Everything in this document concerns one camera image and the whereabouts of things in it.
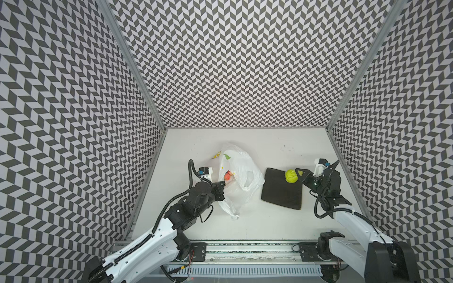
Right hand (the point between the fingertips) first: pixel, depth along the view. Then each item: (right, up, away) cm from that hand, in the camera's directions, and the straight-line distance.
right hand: (294, 174), depth 85 cm
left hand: (-33, -3, -9) cm, 35 cm away
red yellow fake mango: (-33, -2, +8) cm, 34 cm away
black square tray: (-6, -10, +9) cm, 15 cm away
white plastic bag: (-26, -1, +1) cm, 26 cm away
